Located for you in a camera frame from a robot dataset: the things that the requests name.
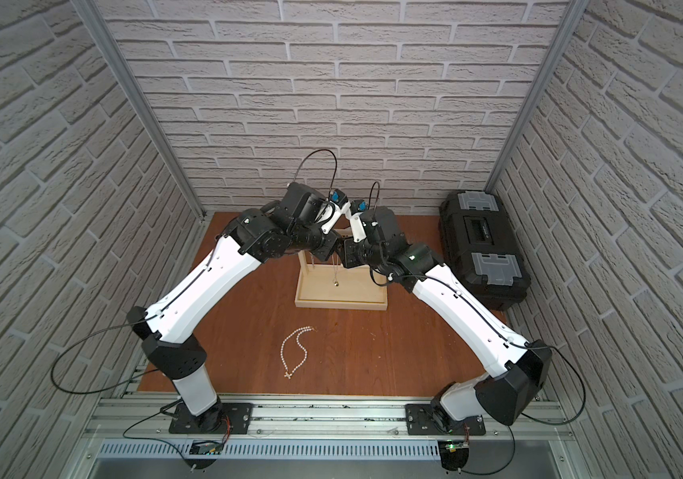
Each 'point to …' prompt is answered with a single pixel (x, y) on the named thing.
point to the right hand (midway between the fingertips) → (343, 245)
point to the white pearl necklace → (290, 373)
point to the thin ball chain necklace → (335, 277)
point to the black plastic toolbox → (482, 247)
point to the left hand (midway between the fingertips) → (345, 235)
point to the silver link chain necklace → (312, 259)
